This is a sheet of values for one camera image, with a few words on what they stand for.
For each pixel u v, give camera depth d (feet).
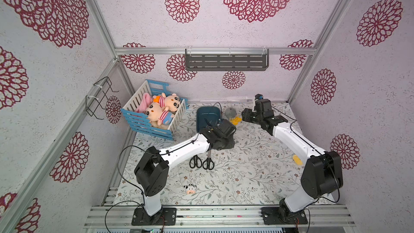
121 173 1.55
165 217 2.41
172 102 3.41
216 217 2.47
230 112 3.57
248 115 2.61
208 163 2.96
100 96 2.61
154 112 3.11
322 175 1.45
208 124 3.52
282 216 2.17
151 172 1.48
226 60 3.11
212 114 3.87
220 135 2.09
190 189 2.61
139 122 3.19
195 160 3.02
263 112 2.17
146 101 3.38
